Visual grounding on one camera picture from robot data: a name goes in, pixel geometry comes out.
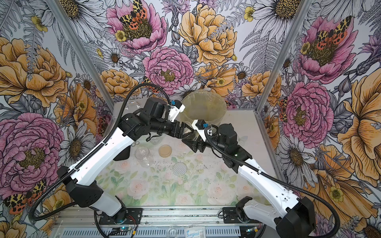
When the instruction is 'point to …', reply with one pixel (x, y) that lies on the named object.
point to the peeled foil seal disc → (179, 169)
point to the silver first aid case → (131, 106)
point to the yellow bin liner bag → (202, 104)
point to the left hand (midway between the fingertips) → (185, 134)
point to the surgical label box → (195, 232)
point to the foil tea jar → (143, 155)
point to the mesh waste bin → (203, 104)
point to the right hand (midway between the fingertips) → (188, 135)
